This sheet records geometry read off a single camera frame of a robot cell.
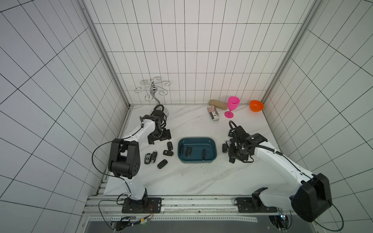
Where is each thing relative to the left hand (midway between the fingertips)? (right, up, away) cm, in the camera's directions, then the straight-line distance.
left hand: (161, 142), depth 89 cm
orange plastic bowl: (+72, +25, +25) cm, 80 cm away
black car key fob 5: (+4, -8, +2) cm, 9 cm away
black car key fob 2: (+18, -6, +2) cm, 19 cm away
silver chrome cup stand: (-5, +35, +2) cm, 36 cm away
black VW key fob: (+41, -5, +5) cm, 42 cm away
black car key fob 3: (+27, -8, 0) cm, 28 cm away
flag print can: (+37, +19, +21) cm, 46 cm away
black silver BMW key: (-9, -10, 0) cm, 13 cm away
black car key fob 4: (+5, -3, +5) cm, 8 cm away
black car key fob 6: (+1, -13, -3) cm, 14 cm away
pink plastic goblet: (+49, +26, +11) cm, 57 cm away
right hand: (+41, -5, -7) cm, 42 cm away
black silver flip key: (-5, -9, 0) cm, 10 cm away
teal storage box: (+24, -2, +5) cm, 24 cm away
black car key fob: (+41, -8, -12) cm, 43 cm away
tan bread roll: (+42, +26, +25) cm, 55 cm away
